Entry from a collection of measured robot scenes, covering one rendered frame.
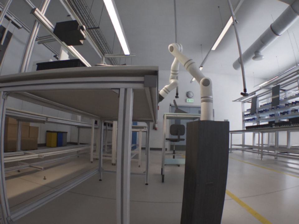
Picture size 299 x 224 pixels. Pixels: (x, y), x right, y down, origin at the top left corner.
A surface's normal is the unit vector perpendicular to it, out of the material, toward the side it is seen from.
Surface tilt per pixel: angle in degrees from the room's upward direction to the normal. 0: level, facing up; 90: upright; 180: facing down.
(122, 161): 90
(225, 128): 90
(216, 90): 90
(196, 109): 90
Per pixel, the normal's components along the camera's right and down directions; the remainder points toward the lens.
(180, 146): -0.04, -0.13
